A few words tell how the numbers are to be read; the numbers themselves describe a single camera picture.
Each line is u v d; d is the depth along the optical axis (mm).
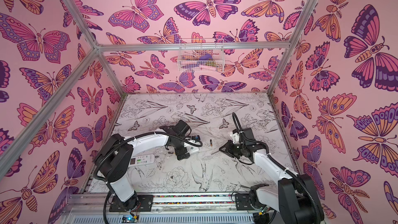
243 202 731
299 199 411
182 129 742
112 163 466
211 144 939
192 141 795
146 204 735
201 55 963
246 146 670
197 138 806
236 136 815
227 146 777
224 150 808
